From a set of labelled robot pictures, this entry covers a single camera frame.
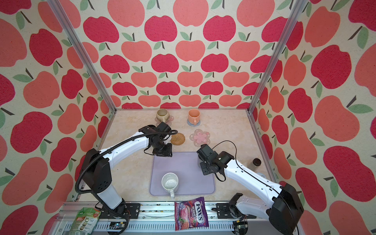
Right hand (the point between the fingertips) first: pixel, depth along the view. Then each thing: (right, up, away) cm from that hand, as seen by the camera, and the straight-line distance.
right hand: (209, 165), depth 81 cm
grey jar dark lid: (+27, +1, +2) cm, 27 cm away
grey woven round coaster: (-10, +23, +30) cm, 39 cm away
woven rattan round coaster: (-19, +12, +22) cm, 32 cm away
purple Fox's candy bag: (-10, -21, -9) cm, 25 cm away
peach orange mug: (-8, +29, +28) cm, 41 cm away
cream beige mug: (-31, +30, +27) cm, 51 cm away
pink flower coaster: (-26, +27, +34) cm, 50 cm away
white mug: (-22, -10, +1) cm, 25 cm away
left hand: (-21, +4, +3) cm, 22 cm away
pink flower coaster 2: (-4, +13, +24) cm, 27 cm away
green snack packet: (-62, -24, -11) cm, 68 cm away
